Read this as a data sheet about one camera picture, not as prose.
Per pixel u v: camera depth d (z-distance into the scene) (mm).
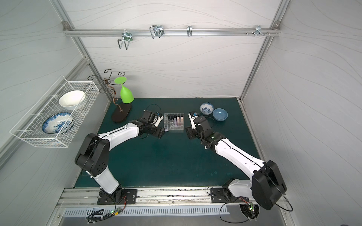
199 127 600
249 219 678
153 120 777
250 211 714
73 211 702
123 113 1098
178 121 963
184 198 735
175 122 984
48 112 647
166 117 1011
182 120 967
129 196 738
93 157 465
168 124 1040
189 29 723
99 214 716
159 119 841
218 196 737
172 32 786
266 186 404
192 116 715
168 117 991
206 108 1115
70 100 765
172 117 1002
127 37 783
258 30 765
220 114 1080
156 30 759
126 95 914
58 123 650
